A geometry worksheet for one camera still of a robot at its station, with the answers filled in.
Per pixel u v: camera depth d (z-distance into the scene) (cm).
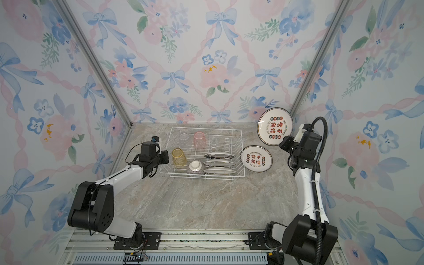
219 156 100
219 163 92
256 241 73
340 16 71
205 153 105
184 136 100
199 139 100
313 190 46
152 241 74
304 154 58
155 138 82
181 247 73
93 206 48
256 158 102
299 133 69
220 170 88
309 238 43
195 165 90
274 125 84
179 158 92
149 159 71
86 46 80
